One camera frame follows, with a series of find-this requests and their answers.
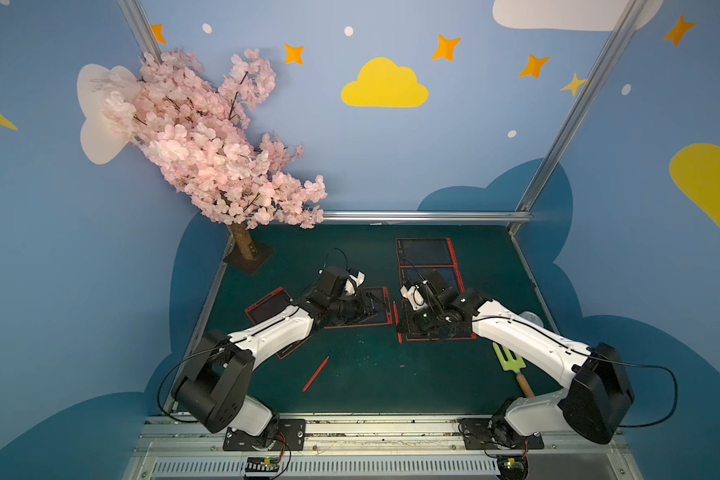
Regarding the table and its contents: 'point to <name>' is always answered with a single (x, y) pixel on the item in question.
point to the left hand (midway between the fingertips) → (386, 305)
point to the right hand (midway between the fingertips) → (401, 325)
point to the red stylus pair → (453, 257)
